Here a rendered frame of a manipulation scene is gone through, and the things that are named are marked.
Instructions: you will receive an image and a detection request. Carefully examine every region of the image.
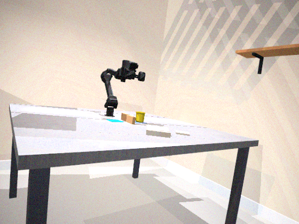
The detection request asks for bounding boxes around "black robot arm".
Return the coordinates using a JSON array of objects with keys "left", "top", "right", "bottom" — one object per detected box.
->
[{"left": 100, "top": 60, "right": 138, "bottom": 117}]

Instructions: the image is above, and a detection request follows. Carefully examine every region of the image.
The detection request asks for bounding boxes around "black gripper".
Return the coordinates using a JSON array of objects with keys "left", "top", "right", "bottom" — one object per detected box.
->
[{"left": 119, "top": 67, "right": 145, "bottom": 82}]

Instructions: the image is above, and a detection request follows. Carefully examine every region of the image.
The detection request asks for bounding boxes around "olive-yellow cup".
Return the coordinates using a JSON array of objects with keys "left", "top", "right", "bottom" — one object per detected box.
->
[{"left": 136, "top": 111, "right": 145, "bottom": 123}]

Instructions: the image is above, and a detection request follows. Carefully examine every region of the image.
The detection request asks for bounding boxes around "light brown wooden plank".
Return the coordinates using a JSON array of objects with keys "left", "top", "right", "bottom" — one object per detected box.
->
[{"left": 121, "top": 113, "right": 136, "bottom": 124}]

